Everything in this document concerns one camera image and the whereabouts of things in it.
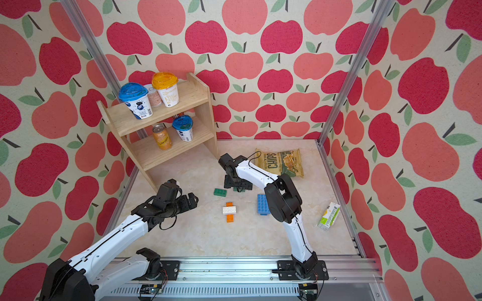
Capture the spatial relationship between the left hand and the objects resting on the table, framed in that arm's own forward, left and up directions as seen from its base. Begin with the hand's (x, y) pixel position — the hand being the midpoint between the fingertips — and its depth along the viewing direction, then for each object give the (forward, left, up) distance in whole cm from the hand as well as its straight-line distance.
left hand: (192, 204), depth 83 cm
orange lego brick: (+5, -16, -9) cm, 19 cm away
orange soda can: (+22, +13, +21) cm, 33 cm away
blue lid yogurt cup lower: (+29, +5, +22) cm, 37 cm away
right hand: (+12, -21, -6) cm, 24 cm away
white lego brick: (+1, -16, -6) cm, 18 cm away
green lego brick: (+11, -11, -8) cm, 17 cm away
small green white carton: (-4, -63, -4) cm, 63 cm away
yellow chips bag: (+26, -48, -1) cm, 54 cm away
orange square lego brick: (-3, -17, -9) cm, 19 cm away
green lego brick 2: (+6, -19, +4) cm, 21 cm away
